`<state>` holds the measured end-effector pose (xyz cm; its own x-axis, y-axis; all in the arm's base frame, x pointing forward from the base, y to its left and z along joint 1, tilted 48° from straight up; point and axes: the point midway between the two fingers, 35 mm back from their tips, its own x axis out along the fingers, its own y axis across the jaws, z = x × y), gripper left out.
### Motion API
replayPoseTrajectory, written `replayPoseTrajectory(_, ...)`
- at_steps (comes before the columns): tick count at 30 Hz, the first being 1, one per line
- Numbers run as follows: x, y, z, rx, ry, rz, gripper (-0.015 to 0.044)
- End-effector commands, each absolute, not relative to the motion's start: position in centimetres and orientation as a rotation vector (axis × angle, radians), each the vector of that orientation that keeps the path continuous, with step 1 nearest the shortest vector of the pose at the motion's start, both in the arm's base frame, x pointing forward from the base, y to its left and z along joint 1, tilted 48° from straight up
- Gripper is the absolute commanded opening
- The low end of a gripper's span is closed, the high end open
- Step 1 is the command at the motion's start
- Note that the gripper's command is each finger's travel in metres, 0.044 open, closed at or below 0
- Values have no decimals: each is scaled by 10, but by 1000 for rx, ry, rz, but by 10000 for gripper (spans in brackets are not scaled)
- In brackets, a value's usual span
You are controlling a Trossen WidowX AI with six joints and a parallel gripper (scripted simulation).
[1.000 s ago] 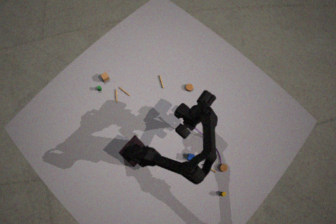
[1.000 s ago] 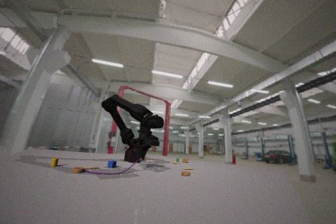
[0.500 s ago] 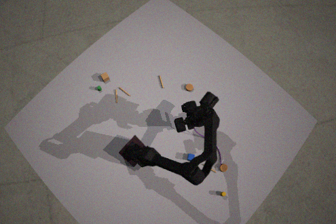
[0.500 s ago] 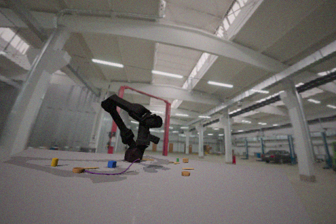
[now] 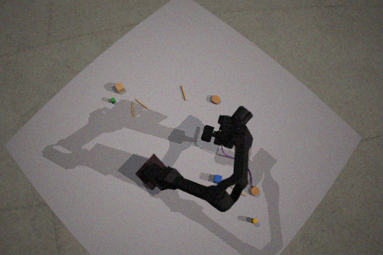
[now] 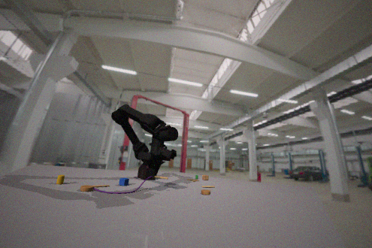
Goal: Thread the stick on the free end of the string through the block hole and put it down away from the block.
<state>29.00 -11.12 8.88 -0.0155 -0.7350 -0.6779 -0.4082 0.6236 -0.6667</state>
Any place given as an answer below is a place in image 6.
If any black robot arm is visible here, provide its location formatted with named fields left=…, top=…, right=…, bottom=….
left=111, top=104, right=178, bottom=159

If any blue square block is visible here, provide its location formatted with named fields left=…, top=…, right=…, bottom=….
left=119, top=178, right=129, bottom=186

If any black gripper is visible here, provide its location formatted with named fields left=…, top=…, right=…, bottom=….
left=138, top=141, right=170, bottom=177

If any yellow cylinder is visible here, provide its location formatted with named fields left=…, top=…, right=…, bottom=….
left=56, top=175, right=65, bottom=185

